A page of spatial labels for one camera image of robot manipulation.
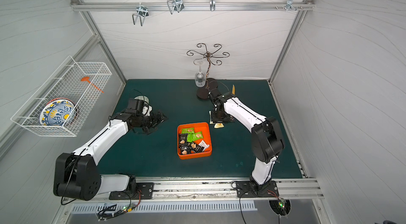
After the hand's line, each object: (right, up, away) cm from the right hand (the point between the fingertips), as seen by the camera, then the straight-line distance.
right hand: (218, 119), depth 89 cm
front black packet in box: (-17, -14, -5) cm, 23 cm away
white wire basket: (-68, +20, -12) cm, 72 cm away
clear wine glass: (-11, +25, +4) cm, 27 cm away
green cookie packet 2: (-15, -10, +1) cm, 19 cm away
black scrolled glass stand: (-3, +23, +31) cm, 39 cm away
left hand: (-30, -1, -5) cm, 31 cm away
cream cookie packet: (-1, -3, -2) cm, 4 cm away
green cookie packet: (-18, -7, +3) cm, 20 cm away
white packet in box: (-9, -13, -1) cm, 16 cm away
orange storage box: (-8, -6, +4) cm, 11 cm away
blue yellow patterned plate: (-66, +7, -27) cm, 71 cm away
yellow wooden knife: (+13, +17, +26) cm, 34 cm away
